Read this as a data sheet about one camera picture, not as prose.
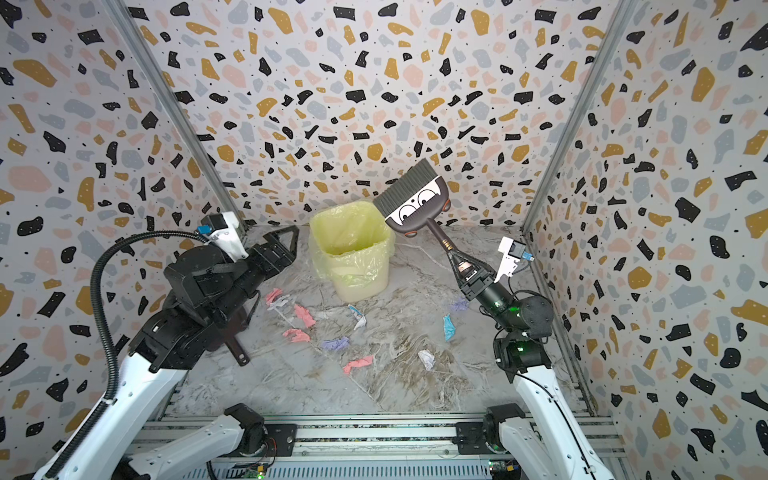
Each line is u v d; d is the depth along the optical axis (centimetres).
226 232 52
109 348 38
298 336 92
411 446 73
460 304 99
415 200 63
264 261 52
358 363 86
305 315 95
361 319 95
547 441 42
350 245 103
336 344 90
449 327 95
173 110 86
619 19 72
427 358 87
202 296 43
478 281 56
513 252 56
